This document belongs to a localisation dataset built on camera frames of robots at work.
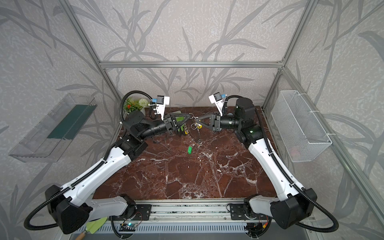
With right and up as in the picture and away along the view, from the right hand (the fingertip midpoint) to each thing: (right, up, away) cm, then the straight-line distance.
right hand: (198, 117), depth 60 cm
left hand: (-3, +1, -3) cm, 5 cm away
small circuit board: (-35, -53, +11) cm, 65 cm away
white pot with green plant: (-48, +9, +41) cm, 64 cm away
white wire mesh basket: (+44, -9, +1) cm, 45 cm away
